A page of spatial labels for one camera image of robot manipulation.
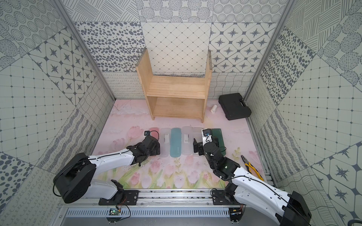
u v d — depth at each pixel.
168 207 0.72
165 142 0.95
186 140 0.95
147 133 0.80
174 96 0.85
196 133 0.99
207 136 0.64
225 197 0.66
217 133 1.01
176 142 0.95
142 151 0.68
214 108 1.08
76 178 0.43
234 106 1.12
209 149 0.56
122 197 0.69
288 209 0.40
